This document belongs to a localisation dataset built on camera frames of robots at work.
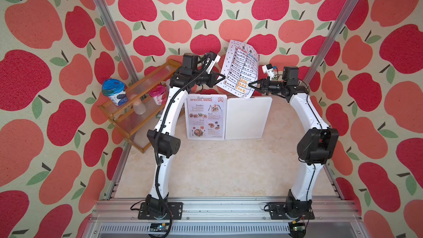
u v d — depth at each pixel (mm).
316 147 526
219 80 765
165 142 550
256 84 802
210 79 699
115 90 716
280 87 732
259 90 778
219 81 765
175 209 755
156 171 616
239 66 820
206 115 887
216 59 689
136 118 1123
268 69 783
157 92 897
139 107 884
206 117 893
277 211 733
